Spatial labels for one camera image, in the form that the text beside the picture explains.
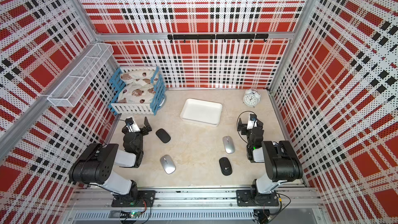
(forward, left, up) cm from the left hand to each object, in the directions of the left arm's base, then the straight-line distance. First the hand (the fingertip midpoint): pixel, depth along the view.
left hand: (141, 118), depth 90 cm
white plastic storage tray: (+14, -35, -13) cm, 40 cm away
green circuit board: (-45, -6, -10) cm, 47 cm away
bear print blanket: (+24, +12, -3) cm, 27 cm away
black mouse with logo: (-24, -49, -10) cm, 55 cm away
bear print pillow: (+33, +8, +4) cm, 34 cm away
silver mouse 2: (-11, -51, -11) cm, 54 cm away
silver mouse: (-23, -17, -11) cm, 31 cm away
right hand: (+2, -64, -2) cm, 65 cm away
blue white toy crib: (+22, -3, -10) cm, 24 cm away
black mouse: (-6, -12, -11) cm, 17 cm away
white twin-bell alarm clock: (+20, -69, -5) cm, 72 cm away
